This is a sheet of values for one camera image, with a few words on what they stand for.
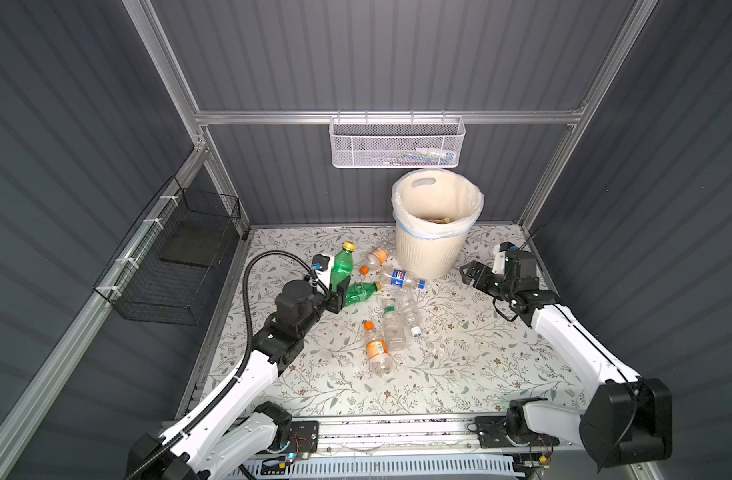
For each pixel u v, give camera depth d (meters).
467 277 0.77
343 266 0.73
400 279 0.99
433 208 1.05
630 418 0.39
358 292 0.97
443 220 1.06
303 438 0.74
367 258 1.08
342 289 0.67
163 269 0.73
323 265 0.62
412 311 0.96
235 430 0.57
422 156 0.93
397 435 0.75
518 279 0.64
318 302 0.60
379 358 0.83
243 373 0.49
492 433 0.74
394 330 0.92
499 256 0.76
